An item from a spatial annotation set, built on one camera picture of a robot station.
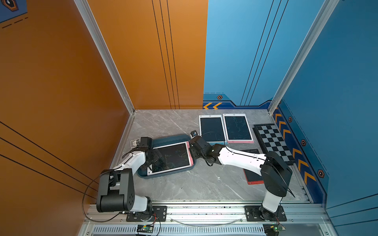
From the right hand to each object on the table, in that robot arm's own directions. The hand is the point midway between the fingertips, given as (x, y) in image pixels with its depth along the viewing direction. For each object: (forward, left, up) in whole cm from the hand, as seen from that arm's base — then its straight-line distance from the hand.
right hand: (194, 148), depth 87 cm
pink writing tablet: (-2, +10, -7) cm, 13 cm away
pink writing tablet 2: (+22, -32, -10) cm, 40 cm away
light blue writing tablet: (+22, -13, -10) cm, 28 cm away
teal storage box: (+8, +22, -6) cm, 24 cm away
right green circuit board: (-38, -40, -10) cm, 56 cm away
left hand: (-2, +25, -8) cm, 26 cm away
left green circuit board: (-38, +23, -11) cm, 46 cm away
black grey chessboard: (+11, -52, -7) cm, 53 cm away
